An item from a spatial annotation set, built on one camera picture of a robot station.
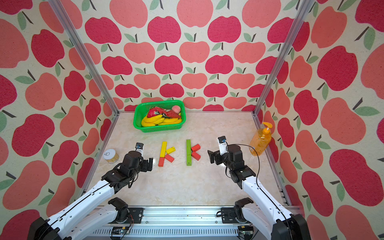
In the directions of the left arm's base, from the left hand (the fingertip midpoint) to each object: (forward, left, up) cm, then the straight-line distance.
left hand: (146, 159), depth 82 cm
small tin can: (+6, +24, -6) cm, 26 cm away
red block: (+4, -6, -11) cm, 13 cm away
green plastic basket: (+43, +13, -2) cm, 45 cm away
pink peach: (+45, -14, -3) cm, 47 cm away
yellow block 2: (+12, -7, -11) cm, 17 cm away
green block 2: (+11, -24, -10) cm, 28 cm away
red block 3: (+14, -29, -9) cm, 33 cm away
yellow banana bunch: (+32, -2, -1) cm, 32 cm away
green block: (+17, -24, -10) cm, 31 cm away
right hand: (+4, -40, +3) cm, 41 cm away
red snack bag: (+40, +2, -1) cm, 40 cm away
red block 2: (+7, -11, -11) cm, 17 cm away
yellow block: (+18, -7, -10) cm, 22 cm away
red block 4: (+8, -28, -9) cm, 31 cm away
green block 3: (+4, -24, -9) cm, 26 cm away
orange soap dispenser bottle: (+9, -65, +6) cm, 66 cm away
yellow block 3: (+12, -12, -10) cm, 20 cm away
